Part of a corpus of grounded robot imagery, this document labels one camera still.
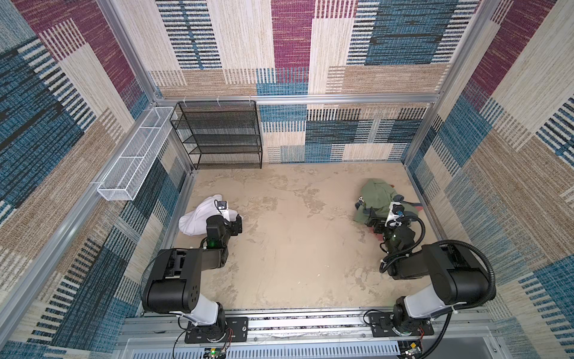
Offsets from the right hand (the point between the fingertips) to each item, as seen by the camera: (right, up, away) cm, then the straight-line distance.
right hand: (383, 210), depth 90 cm
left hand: (-63, -1, +3) cm, 63 cm away
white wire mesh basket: (-89, +11, -19) cm, 92 cm away
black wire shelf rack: (-71, +35, +18) cm, 81 cm away
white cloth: (-77, -5, +3) cm, 77 cm away
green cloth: (-1, +6, +4) cm, 7 cm away
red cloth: (-5, -9, -8) cm, 12 cm away
